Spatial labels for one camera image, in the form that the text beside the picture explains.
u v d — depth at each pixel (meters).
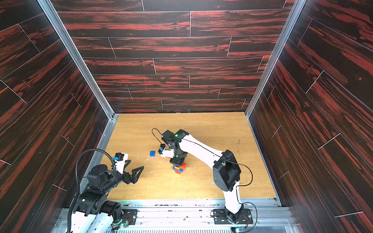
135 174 0.65
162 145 1.01
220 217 0.73
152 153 0.96
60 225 0.72
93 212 0.51
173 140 0.60
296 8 0.66
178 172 0.88
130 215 0.73
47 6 0.65
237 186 0.53
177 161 0.72
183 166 0.80
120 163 0.62
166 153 0.74
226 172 0.47
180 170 0.84
